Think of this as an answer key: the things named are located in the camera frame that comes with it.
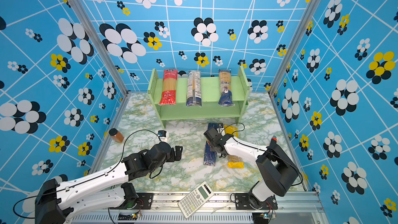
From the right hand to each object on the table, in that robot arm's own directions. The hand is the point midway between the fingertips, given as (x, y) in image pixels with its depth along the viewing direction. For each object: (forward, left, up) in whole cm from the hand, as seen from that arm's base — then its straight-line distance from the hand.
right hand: (221, 143), depth 90 cm
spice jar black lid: (+4, +63, +8) cm, 64 cm away
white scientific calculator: (-28, +14, -2) cm, 32 cm away
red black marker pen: (+3, -32, -3) cm, 33 cm away
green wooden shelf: (+18, +7, +11) cm, 22 cm away
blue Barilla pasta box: (-8, +7, +1) cm, 11 cm away
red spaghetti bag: (+18, +28, +29) cm, 44 cm away
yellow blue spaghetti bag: (+11, -1, +28) cm, 30 cm away
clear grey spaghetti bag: (+17, +15, +28) cm, 37 cm away
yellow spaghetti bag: (-11, -6, 0) cm, 12 cm away
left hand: (-8, +23, +10) cm, 27 cm away
